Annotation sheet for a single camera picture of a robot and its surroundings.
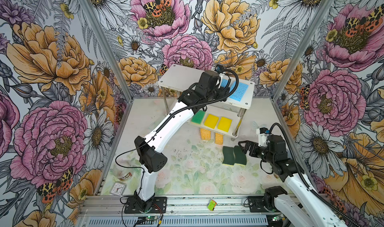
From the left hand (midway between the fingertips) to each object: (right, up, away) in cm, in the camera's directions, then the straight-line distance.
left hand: (220, 91), depth 74 cm
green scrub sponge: (-11, -14, +24) cm, 30 cm away
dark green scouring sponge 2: (+13, -36, +14) cm, 41 cm away
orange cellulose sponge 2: (+2, -27, +21) cm, 34 cm away
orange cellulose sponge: (-6, -25, +23) cm, 34 cm away
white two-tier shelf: (+7, -13, +27) cm, 31 cm away
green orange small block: (-5, -55, -1) cm, 55 cm away
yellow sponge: (-2, -16, +25) cm, 30 cm away
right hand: (+13, -30, +5) cm, 33 cm away
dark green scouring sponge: (+7, -36, +15) cm, 40 cm away
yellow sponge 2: (+6, -18, +23) cm, 30 cm away
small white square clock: (-52, -50, +4) cm, 72 cm away
